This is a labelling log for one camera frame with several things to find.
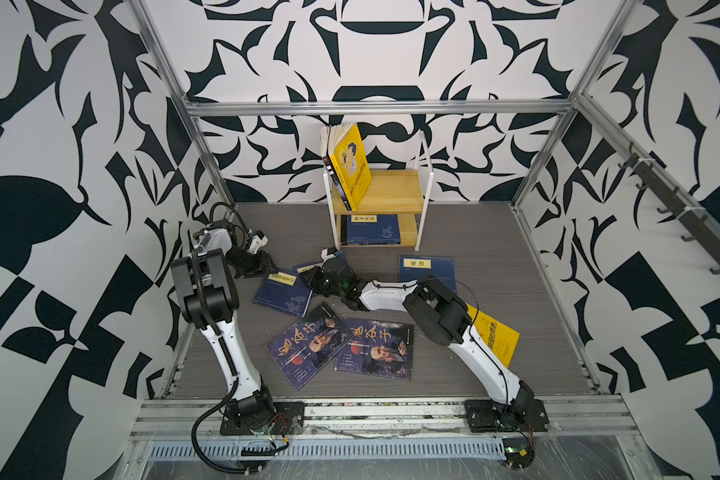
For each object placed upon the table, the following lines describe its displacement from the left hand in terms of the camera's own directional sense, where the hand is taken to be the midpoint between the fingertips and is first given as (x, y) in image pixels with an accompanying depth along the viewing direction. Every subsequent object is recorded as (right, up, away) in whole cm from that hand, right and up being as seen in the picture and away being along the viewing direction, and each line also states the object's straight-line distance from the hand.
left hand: (268, 268), depth 98 cm
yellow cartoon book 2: (+70, -19, -11) cm, 73 cm away
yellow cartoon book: (+27, +31, -13) cm, 43 cm away
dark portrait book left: (+15, -20, -15) cm, 29 cm away
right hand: (+10, -2, -4) cm, 11 cm away
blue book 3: (+12, +1, +1) cm, 12 cm away
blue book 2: (+6, -7, -2) cm, 9 cm away
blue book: (+33, +13, +7) cm, 36 cm away
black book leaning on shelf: (+23, +28, -20) cm, 41 cm away
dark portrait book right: (+35, -21, -13) cm, 42 cm away
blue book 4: (+47, 0, +3) cm, 47 cm away
